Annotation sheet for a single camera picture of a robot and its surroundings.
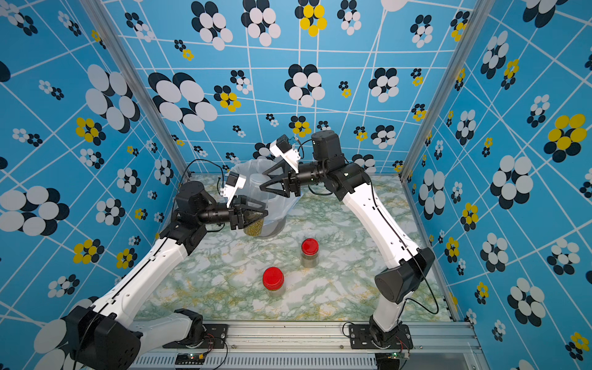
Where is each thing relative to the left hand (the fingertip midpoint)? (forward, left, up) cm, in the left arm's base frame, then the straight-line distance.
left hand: (267, 208), depth 65 cm
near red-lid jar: (-13, 0, -23) cm, 26 cm away
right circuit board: (-31, -39, -32) cm, 59 cm away
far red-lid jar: (-4, -12, -24) cm, 27 cm away
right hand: (+4, -1, +7) cm, 8 cm away
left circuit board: (-32, +26, -37) cm, 55 cm away
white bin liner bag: (+11, -2, -13) cm, 17 cm away
